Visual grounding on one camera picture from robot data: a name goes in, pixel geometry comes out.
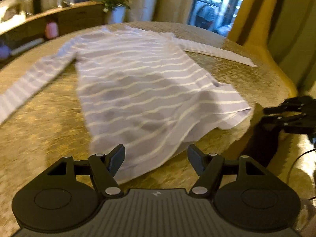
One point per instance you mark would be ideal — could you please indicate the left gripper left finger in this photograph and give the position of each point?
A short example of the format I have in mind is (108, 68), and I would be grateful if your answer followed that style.
(103, 168)

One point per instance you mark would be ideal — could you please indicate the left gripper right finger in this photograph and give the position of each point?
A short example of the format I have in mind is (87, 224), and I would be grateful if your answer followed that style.
(209, 168)

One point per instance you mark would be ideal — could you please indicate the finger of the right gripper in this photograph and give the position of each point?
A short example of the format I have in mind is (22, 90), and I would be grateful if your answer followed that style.
(276, 109)

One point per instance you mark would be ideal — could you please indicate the lavender white striped shirt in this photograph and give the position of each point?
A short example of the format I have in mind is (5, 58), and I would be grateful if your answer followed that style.
(140, 89)

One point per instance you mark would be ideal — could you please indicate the lace tablecloth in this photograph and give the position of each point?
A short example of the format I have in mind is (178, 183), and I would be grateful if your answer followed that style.
(51, 124)

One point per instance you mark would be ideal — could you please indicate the washing machine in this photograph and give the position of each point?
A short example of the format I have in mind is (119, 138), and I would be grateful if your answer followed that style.
(205, 13)

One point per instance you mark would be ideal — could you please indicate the pink container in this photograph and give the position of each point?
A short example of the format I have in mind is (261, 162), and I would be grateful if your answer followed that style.
(51, 30)

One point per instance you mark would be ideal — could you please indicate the long wooden sideboard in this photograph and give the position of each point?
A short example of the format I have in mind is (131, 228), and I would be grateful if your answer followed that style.
(42, 27)

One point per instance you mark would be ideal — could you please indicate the purple kettlebell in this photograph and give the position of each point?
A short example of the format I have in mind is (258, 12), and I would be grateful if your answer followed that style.
(5, 52)

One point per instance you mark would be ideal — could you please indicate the potted plant white pot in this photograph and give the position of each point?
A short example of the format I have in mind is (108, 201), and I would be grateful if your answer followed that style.
(115, 10)

